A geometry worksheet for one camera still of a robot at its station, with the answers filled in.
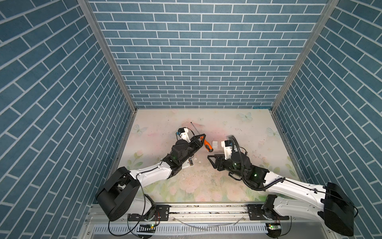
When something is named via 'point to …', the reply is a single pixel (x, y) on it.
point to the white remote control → (189, 163)
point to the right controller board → (273, 230)
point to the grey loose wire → (209, 225)
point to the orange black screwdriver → (207, 145)
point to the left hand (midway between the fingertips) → (207, 136)
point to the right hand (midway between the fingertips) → (208, 154)
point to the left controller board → (147, 228)
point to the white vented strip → (213, 228)
